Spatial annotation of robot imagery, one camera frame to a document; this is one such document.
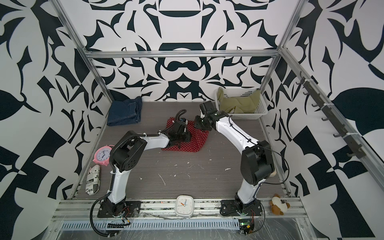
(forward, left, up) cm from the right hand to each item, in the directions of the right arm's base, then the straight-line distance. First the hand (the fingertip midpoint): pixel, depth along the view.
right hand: (196, 123), depth 87 cm
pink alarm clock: (-13, +56, -12) cm, 59 cm away
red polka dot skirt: (-7, -1, -5) cm, 9 cm away
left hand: (+3, +2, -13) cm, 13 cm away
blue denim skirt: (+19, +52, -11) cm, 57 cm away
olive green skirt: (+25, -37, -11) cm, 45 cm away
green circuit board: (-46, -22, -18) cm, 54 cm away
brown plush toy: (-40, -38, -15) cm, 58 cm away
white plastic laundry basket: (+19, -47, -11) cm, 52 cm away
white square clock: (-39, +6, -13) cm, 42 cm away
